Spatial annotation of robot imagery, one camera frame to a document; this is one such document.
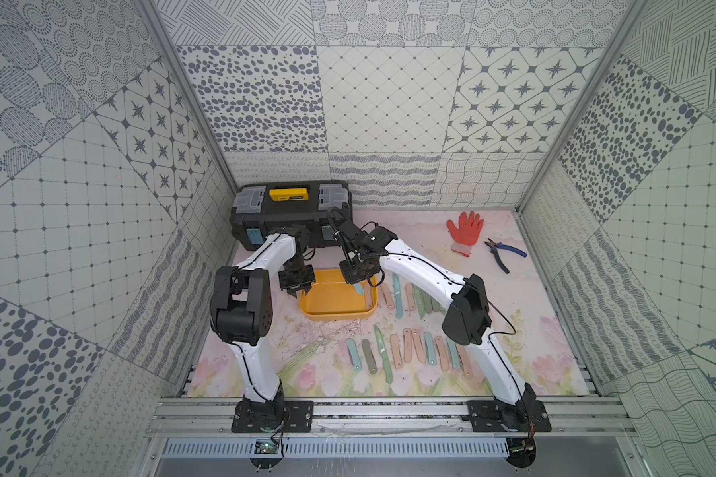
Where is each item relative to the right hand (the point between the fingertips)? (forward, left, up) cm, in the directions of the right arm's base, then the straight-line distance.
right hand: (355, 279), depth 88 cm
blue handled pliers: (+23, -53, -12) cm, 59 cm away
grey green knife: (-22, -6, -12) cm, 25 cm away
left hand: (-1, +14, -6) cm, 15 cm away
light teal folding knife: (-16, +1, -11) cm, 19 cm away
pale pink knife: (-15, -16, -11) cm, 25 cm away
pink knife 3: (-22, -32, -12) cm, 41 cm away
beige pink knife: (-17, -12, -12) cm, 24 cm away
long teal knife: (+1, -13, -12) cm, 18 cm away
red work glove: (+28, -42, -11) cm, 52 cm away
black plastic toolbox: (+22, +33, +8) cm, 41 cm away
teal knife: (-19, -29, -12) cm, 36 cm away
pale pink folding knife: (+1, -10, -11) cm, 15 cm away
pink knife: (-14, -19, -12) cm, 26 cm away
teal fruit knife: (-3, -1, 0) cm, 3 cm away
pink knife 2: (-17, -25, -11) cm, 33 cm away
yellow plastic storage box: (0, +8, -11) cm, 13 cm away
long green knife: (-18, -8, -11) cm, 23 cm away
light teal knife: (-16, -23, -12) cm, 30 cm away
